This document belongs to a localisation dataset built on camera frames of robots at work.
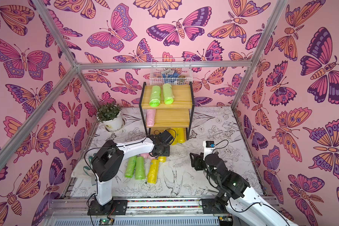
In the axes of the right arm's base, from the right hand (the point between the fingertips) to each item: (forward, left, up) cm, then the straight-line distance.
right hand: (195, 153), depth 74 cm
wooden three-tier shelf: (+20, +15, +15) cm, 29 cm away
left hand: (+9, +16, -17) cm, 25 cm away
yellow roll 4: (-5, +23, -15) cm, 28 cm away
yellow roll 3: (+4, +19, -17) cm, 25 cm away
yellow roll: (+20, +7, -13) cm, 25 cm away
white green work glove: (-4, +66, -16) cm, 68 cm away
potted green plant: (+27, +54, 0) cm, 60 cm away
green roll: (-4, +32, -15) cm, 35 cm away
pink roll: (+22, +26, +3) cm, 34 cm away
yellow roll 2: (+11, +12, +4) cm, 16 cm away
